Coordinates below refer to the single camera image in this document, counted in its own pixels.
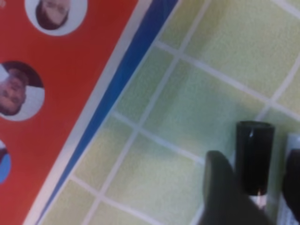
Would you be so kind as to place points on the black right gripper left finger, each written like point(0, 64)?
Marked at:
point(224, 201)

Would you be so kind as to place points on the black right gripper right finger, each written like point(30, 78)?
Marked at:
point(291, 182)

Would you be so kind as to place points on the white marker black cap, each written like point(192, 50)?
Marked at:
point(254, 143)

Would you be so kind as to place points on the white pen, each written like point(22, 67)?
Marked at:
point(284, 214)

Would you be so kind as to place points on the blue cover book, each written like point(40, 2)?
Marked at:
point(143, 27)

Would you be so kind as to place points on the red cover book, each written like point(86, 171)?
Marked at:
point(57, 58)

